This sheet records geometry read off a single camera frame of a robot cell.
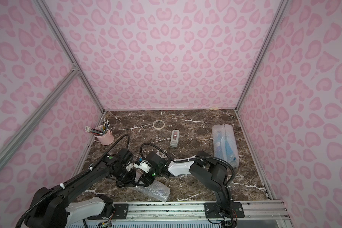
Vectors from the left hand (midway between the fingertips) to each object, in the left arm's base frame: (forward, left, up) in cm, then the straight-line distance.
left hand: (137, 183), depth 78 cm
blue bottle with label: (+18, -55, +2) cm, 58 cm away
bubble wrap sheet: (-4, -12, +3) cm, 13 cm away
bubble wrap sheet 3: (+31, -58, +1) cm, 66 cm away
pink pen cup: (+29, +26, -1) cm, 39 cm away
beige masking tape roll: (+45, -8, -4) cm, 46 cm away
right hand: (+3, -2, -2) cm, 4 cm away
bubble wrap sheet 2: (+36, -49, +1) cm, 61 cm away
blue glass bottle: (+21, -49, +1) cm, 54 cm away
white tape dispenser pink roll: (+30, -21, -1) cm, 37 cm away
